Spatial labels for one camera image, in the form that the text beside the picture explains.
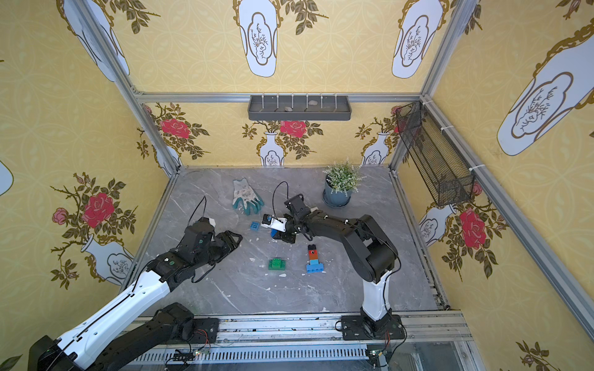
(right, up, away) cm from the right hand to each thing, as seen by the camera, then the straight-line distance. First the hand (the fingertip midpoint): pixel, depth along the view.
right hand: (276, 233), depth 93 cm
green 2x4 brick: (+3, -11, -7) cm, 14 cm away
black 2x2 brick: (+14, -5, -3) cm, 15 cm away
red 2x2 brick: (+15, -6, -5) cm, 17 cm away
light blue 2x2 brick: (-9, +2, +4) cm, 11 cm away
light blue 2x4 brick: (+15, -12, -7) cm, 21 cm away
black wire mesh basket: (+64, +22, -7) cm, 69 cm away
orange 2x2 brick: (+15, -8, -5) cm, 18 cm away
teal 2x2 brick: (+15, -9, -7) cm, 19 cm away
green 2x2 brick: (+1, -9, -7) cm, 12 cm away
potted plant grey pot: (+25, +13, +9) cm, 30 cm away
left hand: (-10, 0, -13) cm, 17 cm away
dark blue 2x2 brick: (0, +2, -11) cm, 11 cm away
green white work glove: (-16, +14, +14) cm, 25 cm away
